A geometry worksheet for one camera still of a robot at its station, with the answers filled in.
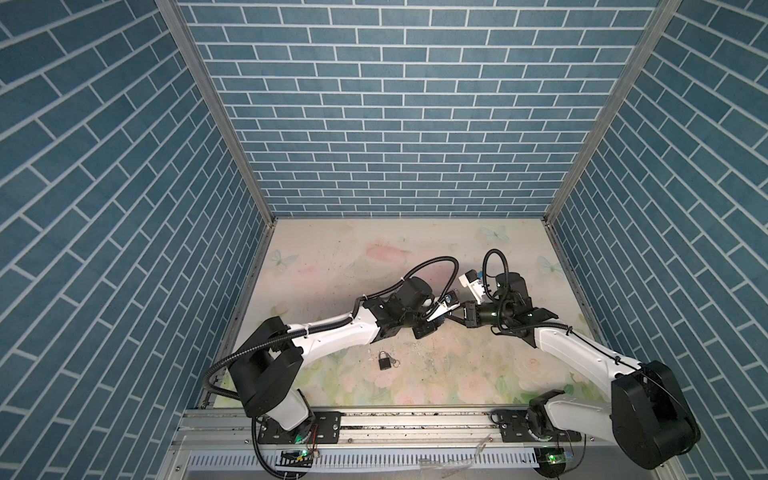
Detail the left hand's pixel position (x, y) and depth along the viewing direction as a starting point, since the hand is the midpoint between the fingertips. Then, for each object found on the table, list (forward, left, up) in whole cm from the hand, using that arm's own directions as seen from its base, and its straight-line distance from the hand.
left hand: (441, 313), depth 81 cm
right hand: (-1, 0, +1) cm, 1 cm away
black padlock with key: (-9, +16, -12) cm, 21 cm away
